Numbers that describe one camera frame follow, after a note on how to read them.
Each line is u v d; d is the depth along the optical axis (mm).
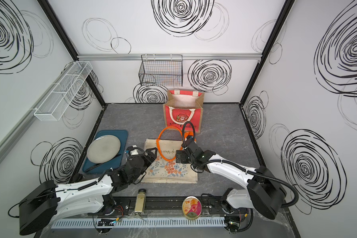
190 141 631
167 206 751
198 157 631
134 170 603
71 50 871
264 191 413
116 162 889
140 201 722
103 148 952
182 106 1065
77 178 821
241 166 482
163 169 849
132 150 735
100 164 871
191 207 707
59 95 757
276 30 803
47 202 410
